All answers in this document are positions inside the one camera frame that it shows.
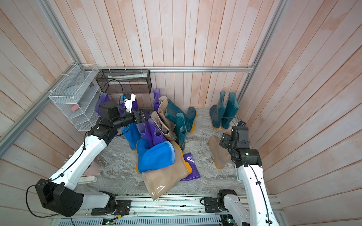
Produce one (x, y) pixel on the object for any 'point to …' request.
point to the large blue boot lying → (157, 157)
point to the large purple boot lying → (195, 173)
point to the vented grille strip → (209, 220)
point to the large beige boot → (158, 182)
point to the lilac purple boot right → (157, 136)
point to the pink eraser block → (74, 108)
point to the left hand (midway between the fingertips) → (149, 113)
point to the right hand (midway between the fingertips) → (230, 137)
